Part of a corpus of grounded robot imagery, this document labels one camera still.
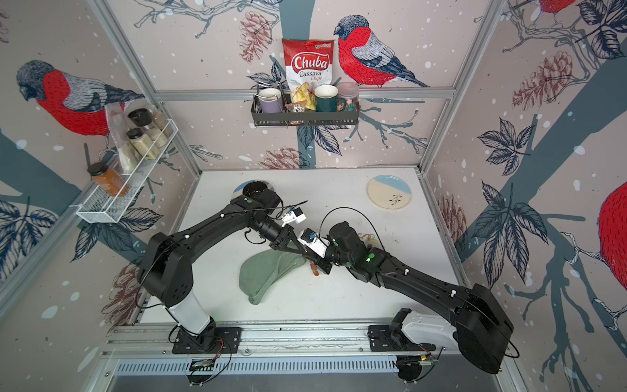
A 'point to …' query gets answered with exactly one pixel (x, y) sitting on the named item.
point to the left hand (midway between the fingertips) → (304, 248)
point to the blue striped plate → (238, 191)
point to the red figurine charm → (314, 269)
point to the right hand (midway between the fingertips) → (307, 247)
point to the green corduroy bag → (261, 269)
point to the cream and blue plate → (389, 192)
